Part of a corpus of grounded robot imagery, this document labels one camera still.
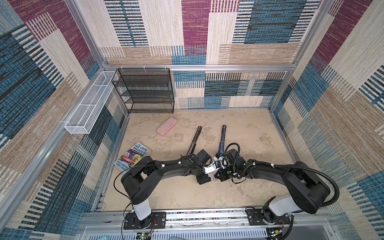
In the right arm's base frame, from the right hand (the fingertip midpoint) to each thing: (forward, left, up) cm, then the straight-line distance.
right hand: (217, 177), depth 87 cm
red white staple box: (+1, +3, +1) cm, 3 cm away
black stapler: (+17, +14, +2) cm, 22 cm away
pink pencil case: (+38, +30, +3) cm, 49 cm away
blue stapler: (+21, -6, +1) cm, 22 cm away
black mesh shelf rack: (+60, +47, +17) cm, 78 cm away
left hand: (+2, +5, +1) cm, 6 cm away
